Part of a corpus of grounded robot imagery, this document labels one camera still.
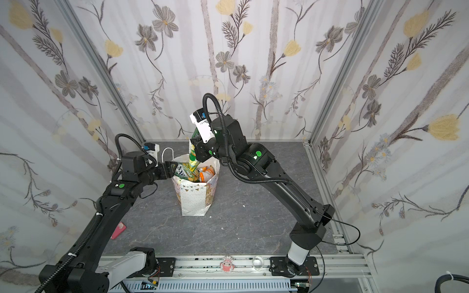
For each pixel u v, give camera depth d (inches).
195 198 30.6
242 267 29.5
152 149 26.4
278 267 28.8
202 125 19.6
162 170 26.5
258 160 16.5
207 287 27.7
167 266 28.9
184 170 31.5
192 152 24.1
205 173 31.5
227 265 28.2
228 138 16.2
